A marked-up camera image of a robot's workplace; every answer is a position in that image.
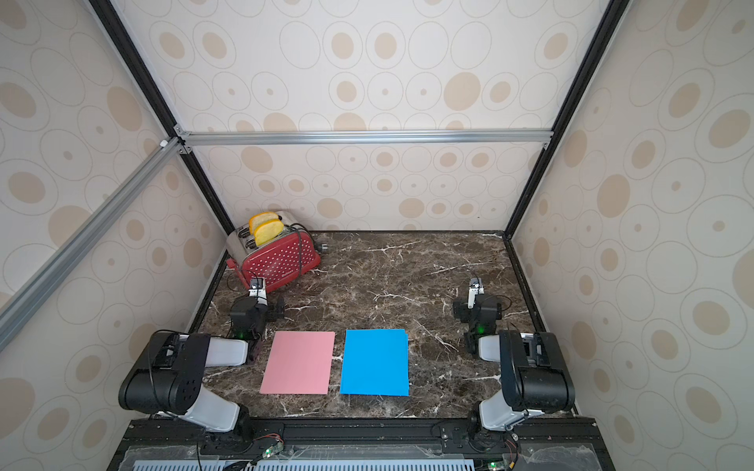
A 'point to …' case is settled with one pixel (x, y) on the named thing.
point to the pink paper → (299, 363)
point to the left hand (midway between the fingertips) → (269, 289)
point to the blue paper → (375, 362)
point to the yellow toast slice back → (259, 218)
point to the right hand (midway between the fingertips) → (475, 296)
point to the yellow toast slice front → (266, 231)
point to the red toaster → (287, 255)
